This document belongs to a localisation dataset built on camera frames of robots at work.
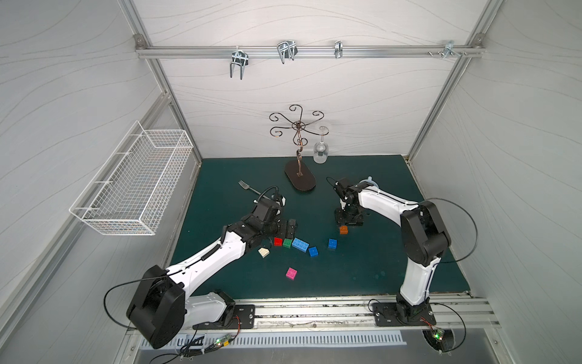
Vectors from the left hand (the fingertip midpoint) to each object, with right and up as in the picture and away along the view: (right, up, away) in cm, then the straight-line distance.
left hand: (288, 224), depth 82 cm
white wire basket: (-48, +12, -14) cm, 52 cm away
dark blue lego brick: (+17, -9, +6) cm, 20 cm away
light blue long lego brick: (+5, -9, +6) cm, 12 cm away
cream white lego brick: (-9, -12, +4) cm, 15 cm away
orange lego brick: (+23, -5, +11) cm, 26 cm away
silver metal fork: (-21, +13, +26) cm, 36 cm away
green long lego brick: (0, -9, +6) cm, 11 cm away
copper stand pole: (+4, +38, +8) cm, 39 cm away
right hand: (+23, -2, +11) cm, 25 cm away
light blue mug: (+38, +16, +21) cm, 46 cm away
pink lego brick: (+1, -18, -1) cm, 18 cm away
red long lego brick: (-3, -4, -9) cm, 10 cm away
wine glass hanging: (+14, +30, +13) cm, 35 cm away
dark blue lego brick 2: (+10, -12, +5) cm, 16 cm away
